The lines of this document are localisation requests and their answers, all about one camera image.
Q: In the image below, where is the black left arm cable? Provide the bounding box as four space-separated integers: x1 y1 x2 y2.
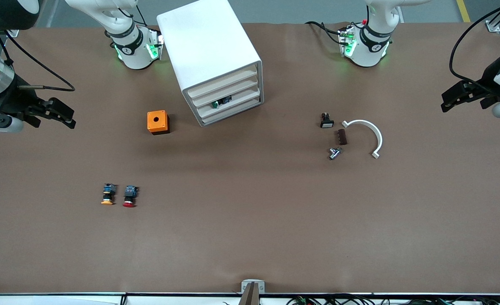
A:
449 0 500 87

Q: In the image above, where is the white drawer cabinet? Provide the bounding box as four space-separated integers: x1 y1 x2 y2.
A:
157 0 264 128

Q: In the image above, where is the white plastic drawer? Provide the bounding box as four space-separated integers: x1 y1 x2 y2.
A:
191 77 260 108
199 97 262 126
195 87 261 118
187 68 259 100

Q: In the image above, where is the orange button enclosure box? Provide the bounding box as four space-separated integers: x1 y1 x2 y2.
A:
147 110 170 135

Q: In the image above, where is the yellow push button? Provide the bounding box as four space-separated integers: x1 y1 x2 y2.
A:
101 183 117 206

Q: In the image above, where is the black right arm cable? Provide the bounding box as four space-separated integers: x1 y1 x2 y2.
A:
0 30 76 92

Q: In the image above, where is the white curved bracket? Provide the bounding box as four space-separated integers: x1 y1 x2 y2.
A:
342 119 383 159

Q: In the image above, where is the red push button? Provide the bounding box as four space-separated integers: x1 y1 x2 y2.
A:
122 185 139 208

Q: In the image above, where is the gray camera mount bracket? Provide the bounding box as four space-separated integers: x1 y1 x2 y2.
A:
238 279 266 305

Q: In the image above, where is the black arm base cable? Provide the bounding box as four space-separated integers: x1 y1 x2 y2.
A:
305 21 344 45

